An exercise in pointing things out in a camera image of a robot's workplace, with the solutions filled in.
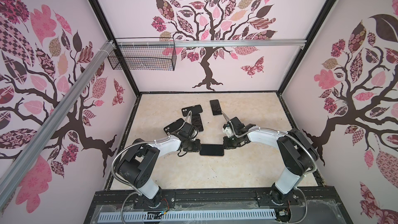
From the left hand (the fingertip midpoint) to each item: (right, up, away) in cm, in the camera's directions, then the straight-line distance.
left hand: (200, 150), depth 90 cm
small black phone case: (-4, +24, +21) cm, 32 cm away
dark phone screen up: (-3, +15, +13) cm, 21 cm away
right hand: (+14, +3, +2) cm, 14 cm away
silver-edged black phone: (+11, +25, +21) cm, 34 cm away
